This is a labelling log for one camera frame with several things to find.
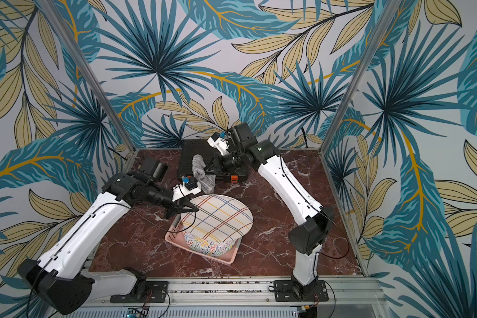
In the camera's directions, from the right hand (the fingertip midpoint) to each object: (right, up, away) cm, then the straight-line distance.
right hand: (204, 171), depth 69 cm
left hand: (-3, -13, -2) cm, 14 cm away
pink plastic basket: (-15, -28, +16) cm, 36 cm away
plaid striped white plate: (+5, -16, 0) cm, 17 cm away
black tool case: (-17, +12, +43) cm, 47 cm away
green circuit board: (-27, -52, +3) cm, 58 cm away
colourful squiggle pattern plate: (-1, -33, +15) cm, 36 cm away
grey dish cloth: (+2, -3, -5) cm, 6 cm away
